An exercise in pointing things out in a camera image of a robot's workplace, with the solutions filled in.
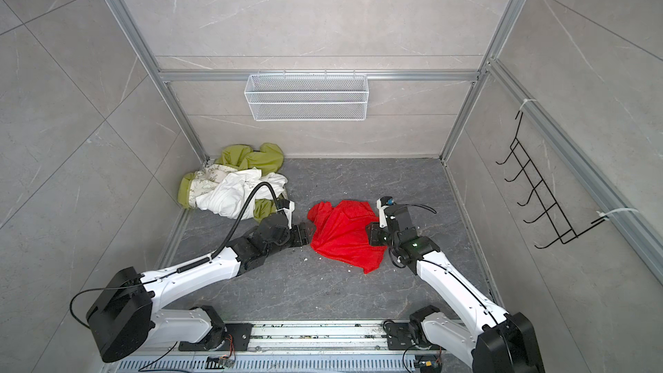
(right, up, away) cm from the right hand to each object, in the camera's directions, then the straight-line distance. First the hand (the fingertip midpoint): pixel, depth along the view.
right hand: (370, 223), depth 84 cm
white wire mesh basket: (-23, +48, +17) cm, 55 cm away
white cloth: (-53, +10, +9) cm, 55 cm away
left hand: (-20, 0, -2) cm, 20 cm away
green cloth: (-43, +24, +31) cm, 58 cm away
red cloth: (-10, -5, +9) cm, 14 cm away
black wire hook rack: (+42, +4, -23) cm, 49 cm away
